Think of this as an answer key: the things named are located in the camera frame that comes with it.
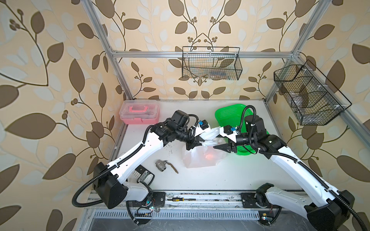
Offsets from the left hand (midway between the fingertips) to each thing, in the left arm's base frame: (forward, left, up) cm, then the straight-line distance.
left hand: (203, 140), depth 68 cm
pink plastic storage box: (+30, +42, -15) cm, 54 cm away
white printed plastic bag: (0, -3, -17) cm, 17 cm away
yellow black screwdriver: (-21, +10, -25) cm, 34 cm away
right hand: (0, -5, 0) cm, 5 cm away
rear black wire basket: (+54, -13, +9) cm, 57 cm away
